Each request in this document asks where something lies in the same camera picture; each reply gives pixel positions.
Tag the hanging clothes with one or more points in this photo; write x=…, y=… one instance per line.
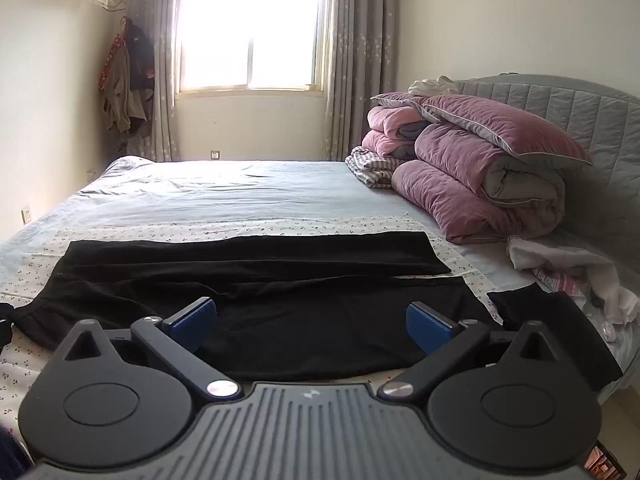
x=125, y=80

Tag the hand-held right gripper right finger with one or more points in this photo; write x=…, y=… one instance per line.
x=425, y=327

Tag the grey patterned curtain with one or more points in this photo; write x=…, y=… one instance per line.
x=357, y=60
x=160, y=85

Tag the striped folded blanket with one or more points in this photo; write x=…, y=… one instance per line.
x=370, y=167

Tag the cherry print bedsheet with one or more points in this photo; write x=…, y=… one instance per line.
x=30, y=270

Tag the phone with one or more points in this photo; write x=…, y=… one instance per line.
x=602, y=462

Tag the black cloth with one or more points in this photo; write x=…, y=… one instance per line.
x=550, y=325
x=5, y=327

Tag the grey quilted headboard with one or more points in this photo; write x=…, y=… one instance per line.
x=590, y=120

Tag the mauve pillow with grey piping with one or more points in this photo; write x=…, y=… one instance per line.
x=500, y=125

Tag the white cloth on headboard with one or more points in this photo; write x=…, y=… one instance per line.
x=435, y=85

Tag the pink folded quilt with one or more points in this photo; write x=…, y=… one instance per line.
x=390, y=125

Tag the dark blue cloth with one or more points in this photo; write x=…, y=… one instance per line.
x=10, y=455

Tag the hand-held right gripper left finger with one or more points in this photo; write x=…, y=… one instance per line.
x=192, y=322

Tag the window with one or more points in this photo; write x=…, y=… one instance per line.
x=250, y=30

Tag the pile of white clothes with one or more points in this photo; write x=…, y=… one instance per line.
x=575, y=260

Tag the mauve folded quilt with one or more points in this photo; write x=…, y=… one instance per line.
x=450, y=185

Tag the light blue bedsheet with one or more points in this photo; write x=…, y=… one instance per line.
x=225, y=190

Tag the black pants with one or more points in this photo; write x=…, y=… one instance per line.
x=280, y=280

